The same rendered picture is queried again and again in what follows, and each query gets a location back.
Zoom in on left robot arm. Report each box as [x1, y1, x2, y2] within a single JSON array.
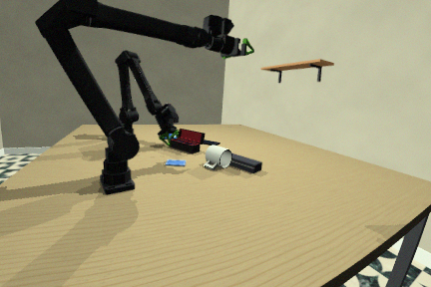
[[115, 50, 179, 136]]

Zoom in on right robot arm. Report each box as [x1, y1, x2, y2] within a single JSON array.
[[35, 0, 235, 194]]

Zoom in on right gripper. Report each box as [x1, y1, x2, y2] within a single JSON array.
[[219, 38, 254, 59]]

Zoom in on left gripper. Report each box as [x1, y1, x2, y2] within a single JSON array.
[[158, 124, 179, 146]]

